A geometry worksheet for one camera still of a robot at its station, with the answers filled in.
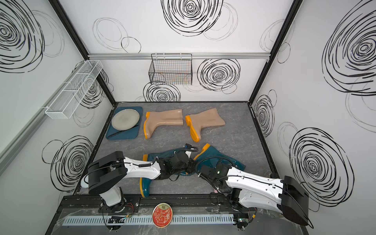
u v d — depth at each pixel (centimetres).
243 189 64
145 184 72
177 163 64
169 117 111
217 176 55
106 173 47
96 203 75
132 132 103
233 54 181
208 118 110
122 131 102
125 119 108
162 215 68
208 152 88
